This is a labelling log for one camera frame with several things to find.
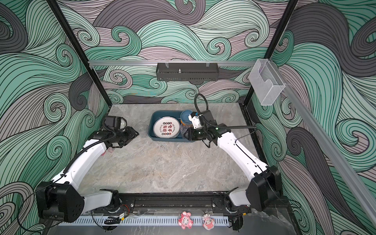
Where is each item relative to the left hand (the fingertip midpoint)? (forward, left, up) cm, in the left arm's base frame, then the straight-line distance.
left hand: (136, 133), depth 83 cm
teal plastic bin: (+23, -4, -11) cm, 26 cm away
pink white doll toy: (-40, -40, -12) cm, 58 cm away
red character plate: (+15, -15, -14) cm, 25 cm away
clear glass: (+11, -27, -8) cm, 30 cm away
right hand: (-3, -28, +4) cm, 29 cm away
